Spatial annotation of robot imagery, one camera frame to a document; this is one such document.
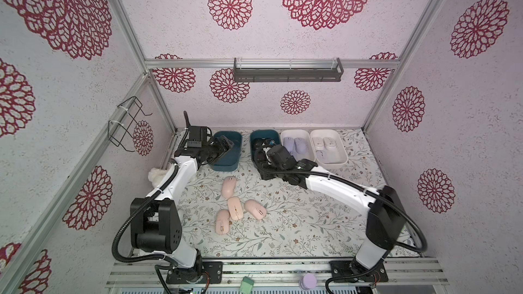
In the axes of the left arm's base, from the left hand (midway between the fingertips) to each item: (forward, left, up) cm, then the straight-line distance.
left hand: (229, 148), depth 87 cm
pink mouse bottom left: (-26, +2, -16) cm, 31 cm away
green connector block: (-48, -9, -16) cm, 51 cm away
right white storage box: (+9, -55, -21) cm, 59 cm away
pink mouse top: (-9, +2, -18) cm, 20 cm away
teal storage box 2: (+23, -19, -19) cm, 36 cm away
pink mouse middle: (-20, -3, -16) cm, 26 cm away
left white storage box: (+21, -36, -14) cm, 44 cm away
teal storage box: (+5, +3, -18) cm, 19 cm away
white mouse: (+16, -45, -16) cm, 51 cm away
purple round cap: (-48, -29, -9) cm, 56 cm away
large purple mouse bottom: (+15, -35, -17) cm, 42 cm away
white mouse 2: (+17, -51, -17) cm, 56 cm away
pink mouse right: (-21, -11, -16) cm, 29 cm away
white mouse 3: (+8, -46, -17) cm, 49 cm away
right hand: (-8, -14, -1) cm, 16 cm away
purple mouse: (+18, -29, -18) cm, 39 cm away
